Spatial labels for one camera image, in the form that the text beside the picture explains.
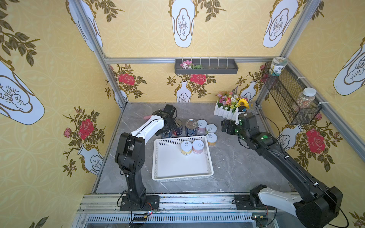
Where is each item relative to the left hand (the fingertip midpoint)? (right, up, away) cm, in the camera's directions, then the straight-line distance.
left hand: (162, 127), depth 94 cm
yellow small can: (+16, -12, -5) cm, 21 cm away
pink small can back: (+27, +2, +6) cm, 28 cm away
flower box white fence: (+45, +16, +4) cm, 48 cm away
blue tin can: (+5, -5, -2) cm, 7 cm away
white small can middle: (+34, 0, +3) cm, 34 cm away
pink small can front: (+23, -12, -5) cm, 27 cm away
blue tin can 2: (+19, 0, 0) cm, 19 cm away
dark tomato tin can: (+11, -2, +2) cm, 11 cm away
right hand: (+41, +5, -15) cm, 44 cm away
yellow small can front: (+33, -7, 0) cm, 34 cm away
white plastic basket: (+6, -22, -7) cm, 24 cm away
